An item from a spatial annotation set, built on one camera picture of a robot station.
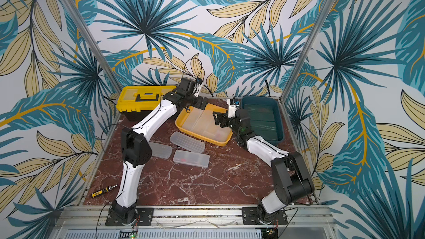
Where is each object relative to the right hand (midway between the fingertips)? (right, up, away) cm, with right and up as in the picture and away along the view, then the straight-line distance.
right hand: (220, 111), depth 86 cm
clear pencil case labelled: (-8, -9, +17) cm, 21 cm away
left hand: (-11, +7, +5) cm, 14 cm away
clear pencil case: (-2, -13, +12) cm, 17 cm away
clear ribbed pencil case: (-19, -18, +9) cm, 27 cm away
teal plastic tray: (+30, -3, +21) cm, 37 cm away
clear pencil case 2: (-12, -9, +16) cm, 22 cm away
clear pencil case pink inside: (-16, -26, +4) cm, 31 cm away
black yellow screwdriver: (-58, -39, -9) cm, 70 cm away
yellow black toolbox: (-48, +5, +7) cm, 49 cm away
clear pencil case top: (-18, -4, +20) cm, 27 cm away
